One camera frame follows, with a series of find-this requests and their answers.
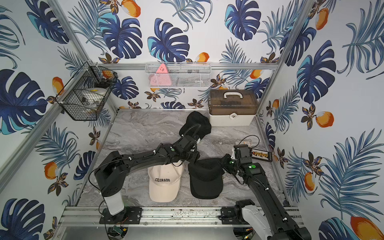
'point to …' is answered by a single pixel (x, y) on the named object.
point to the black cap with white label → (206, 176)
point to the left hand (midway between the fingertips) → (198, 153)
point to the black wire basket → (84, 96)
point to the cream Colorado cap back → (164, 181)
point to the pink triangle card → (161, 78)
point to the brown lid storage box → (232, 107)
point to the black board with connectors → (263, 155)
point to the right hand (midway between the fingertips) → (219, 161)
